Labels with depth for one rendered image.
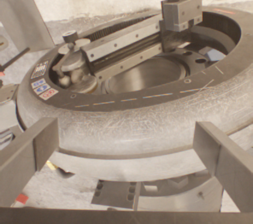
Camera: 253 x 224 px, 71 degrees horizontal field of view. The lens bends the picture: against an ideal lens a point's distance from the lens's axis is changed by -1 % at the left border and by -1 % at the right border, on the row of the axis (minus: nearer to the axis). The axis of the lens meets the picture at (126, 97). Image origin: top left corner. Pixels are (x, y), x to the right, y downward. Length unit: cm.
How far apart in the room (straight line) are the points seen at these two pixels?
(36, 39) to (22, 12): 18
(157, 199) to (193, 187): 11
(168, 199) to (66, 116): 41
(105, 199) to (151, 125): 16
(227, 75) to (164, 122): 14
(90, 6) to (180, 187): 103
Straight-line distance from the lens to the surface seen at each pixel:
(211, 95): 30
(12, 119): 61
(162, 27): 62
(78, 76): 51
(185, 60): 67
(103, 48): 53
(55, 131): 16
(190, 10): 60
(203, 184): 62
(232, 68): 36
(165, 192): 61
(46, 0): 131
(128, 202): 34
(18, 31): 148
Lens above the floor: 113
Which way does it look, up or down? 51 degrees down
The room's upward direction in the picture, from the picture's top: 168 degrees counter-clockwise
